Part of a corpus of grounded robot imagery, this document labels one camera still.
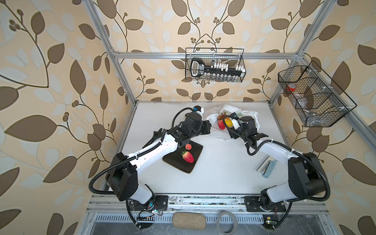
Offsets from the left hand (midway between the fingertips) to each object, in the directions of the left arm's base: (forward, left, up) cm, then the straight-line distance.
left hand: (214, 123), depth 76 cm
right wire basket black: (+9, -52, +10) cm, 54 cm away
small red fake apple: (-3, +14, -22) cm, 26 cm away
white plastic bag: (+4, -8, -16) cm, 18 cm away
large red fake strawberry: (-10, +14, -21) cm, 27 cm away
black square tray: (-10, +22, -23) cm, 33 cm away
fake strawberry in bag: (+16, -9, -22) cm, 28 cm away
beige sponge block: (-41, +11, -21) cm, 47 cm away
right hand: (+8, -15, -14) cm, 22 cm away
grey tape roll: (-40, -10, -23) cm, 47 cm away
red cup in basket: (+26, -48, +4) cm, 55 cm away
